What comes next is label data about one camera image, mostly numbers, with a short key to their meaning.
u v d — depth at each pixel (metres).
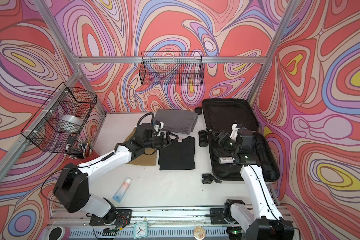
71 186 0.43
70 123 0.70
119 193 0.80
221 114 1.08
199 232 0.69
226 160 0.88
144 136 0.64
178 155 0.92
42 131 0.67
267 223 0.38
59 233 0.65
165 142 0.70
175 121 1.12
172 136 0.75
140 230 0.68
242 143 0.57
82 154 0.79
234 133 0.69
